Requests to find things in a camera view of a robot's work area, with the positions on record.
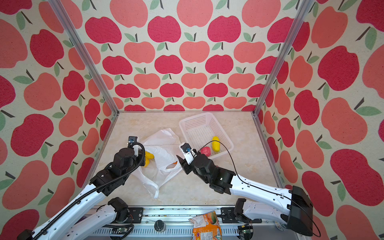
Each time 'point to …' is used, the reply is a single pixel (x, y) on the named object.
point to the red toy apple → (206, 150)
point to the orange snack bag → (206, 226)
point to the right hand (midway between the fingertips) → (186, 151)
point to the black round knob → (160, 225)
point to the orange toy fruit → (175, 163)
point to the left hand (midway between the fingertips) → (145, 149)
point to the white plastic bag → (166, 146)
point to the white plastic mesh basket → (198, 130)
